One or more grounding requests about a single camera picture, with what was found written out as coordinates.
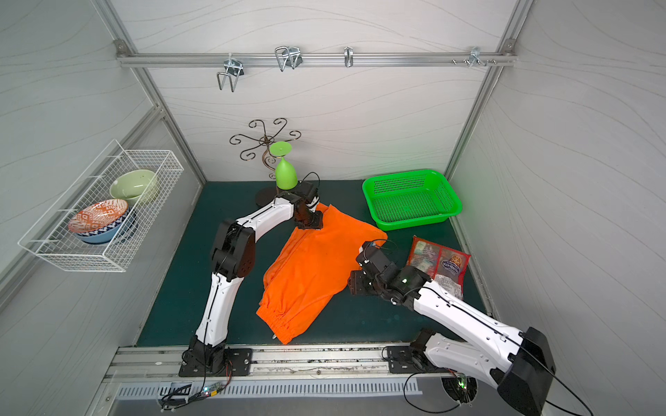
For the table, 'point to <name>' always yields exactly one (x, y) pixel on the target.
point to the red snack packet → (443, 265)
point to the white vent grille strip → (267, 388)
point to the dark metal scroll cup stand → (266, 196)
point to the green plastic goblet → (286, 178)
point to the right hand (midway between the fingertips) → (355, 279)
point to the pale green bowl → (130, 185)
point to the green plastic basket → (410, 199)
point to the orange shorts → (309, 268)
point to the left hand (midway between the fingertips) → (319, 224)
